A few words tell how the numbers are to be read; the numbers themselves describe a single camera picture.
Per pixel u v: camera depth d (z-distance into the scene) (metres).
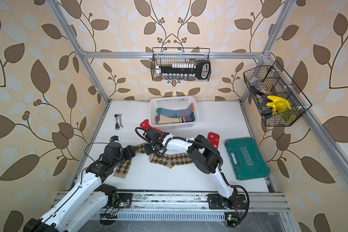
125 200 0.74
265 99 0.66
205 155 0.53
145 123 1.06
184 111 1.11
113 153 0.63
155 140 0.72
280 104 0.69
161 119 1.06
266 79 0.88
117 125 1.05
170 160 0.89
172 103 1.12
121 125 1.05
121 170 0.85
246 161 0.83
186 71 0.84
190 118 1.05
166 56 0.91
